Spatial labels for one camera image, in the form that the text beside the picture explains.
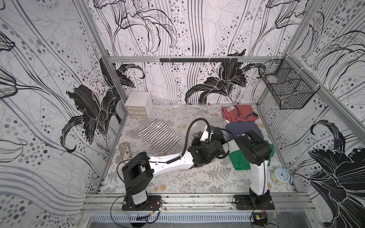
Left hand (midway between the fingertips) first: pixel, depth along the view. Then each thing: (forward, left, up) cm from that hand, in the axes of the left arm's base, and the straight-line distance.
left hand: (200, 135), depth 81 cm
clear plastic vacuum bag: (+17, +10, -16) cm, 26 cm away
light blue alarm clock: (-18, -46, -11) cm, 50 cm away
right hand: (+9, +2, -14) cm, 16 cm away
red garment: (+30, -33, -14) cm, 46 cm away
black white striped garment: (+8, +27, -16) cm, 33 cm away
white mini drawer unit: (+28, +44, -6) cm, 53 cm away
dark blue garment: (+16, -29, -14) cm, 36 cm away
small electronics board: (-38, -31, -17) cm, 51 cm away
